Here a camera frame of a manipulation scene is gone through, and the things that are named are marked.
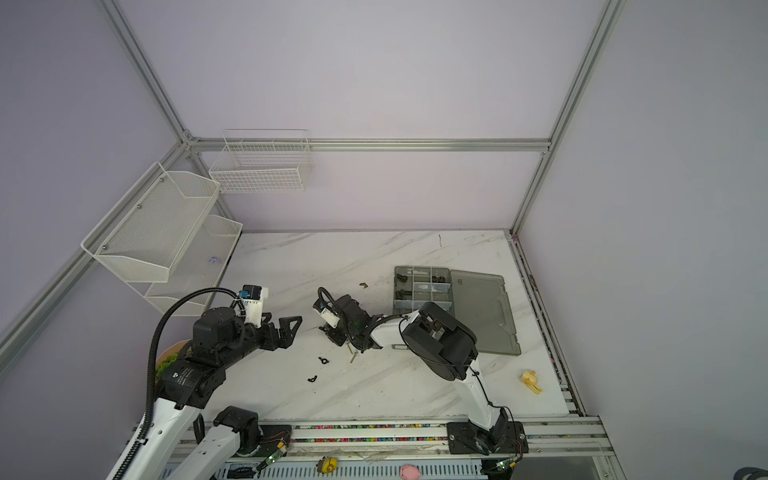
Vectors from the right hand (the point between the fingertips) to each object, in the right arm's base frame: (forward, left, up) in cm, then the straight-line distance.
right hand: (325, 324), depth 93 cm
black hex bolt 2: (+11, -25, -1) cm, 27 cm away
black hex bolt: (+19, -25, 0) cm, 31 cm away
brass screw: (-9, -10, -2) cm, 14 cm away
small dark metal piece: (+16, -11, -1) cm, 20 cm away
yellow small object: (-37, -7, 0) cm, 37 cm away
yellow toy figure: (-17, -60, +1) cm, 62 cm away
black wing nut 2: (-17, +1, -2) cm, 17 cm away
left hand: (-9, +5, +19) cm, 22 cm away
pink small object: (-38, -26, -1) cm, 46 cm away
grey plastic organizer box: (+11, -50, -3) cm, 52 cm away
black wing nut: (-11, -1, -1) cm, 11 cm away
